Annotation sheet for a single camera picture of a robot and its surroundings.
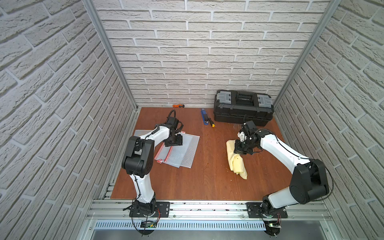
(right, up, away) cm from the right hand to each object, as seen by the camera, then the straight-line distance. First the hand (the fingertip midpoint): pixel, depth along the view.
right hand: (236, 151), depth 86 cm
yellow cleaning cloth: (-2, -5, -6) cm, 8 cm away
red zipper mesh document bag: (-41, -4, +7) cm, 42 cm away
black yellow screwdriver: (-12, +16, +23) cm, 30 cm away
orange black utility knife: (-38, +31, +36) cm, 61 cm away
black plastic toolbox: (+5, +27, +12) cm, 30 cm away
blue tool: (-19, +25, +28) cm, 42 cm away
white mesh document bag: (-34, -4, +8) cm, 35 cm away
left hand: (-36, +4, +11) cm, 38 cm away
